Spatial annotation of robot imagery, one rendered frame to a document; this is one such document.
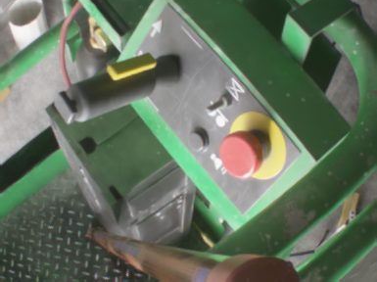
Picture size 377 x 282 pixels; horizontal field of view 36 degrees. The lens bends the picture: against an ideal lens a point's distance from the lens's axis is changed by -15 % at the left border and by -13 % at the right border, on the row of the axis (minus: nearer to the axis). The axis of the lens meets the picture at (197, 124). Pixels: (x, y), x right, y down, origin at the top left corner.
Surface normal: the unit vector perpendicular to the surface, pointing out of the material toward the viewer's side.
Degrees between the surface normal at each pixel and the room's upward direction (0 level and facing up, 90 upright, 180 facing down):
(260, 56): 0
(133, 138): 0
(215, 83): 58
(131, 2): 0
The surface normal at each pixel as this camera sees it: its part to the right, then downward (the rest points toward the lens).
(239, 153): -0.64, 0.27
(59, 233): 0.04, -0.37
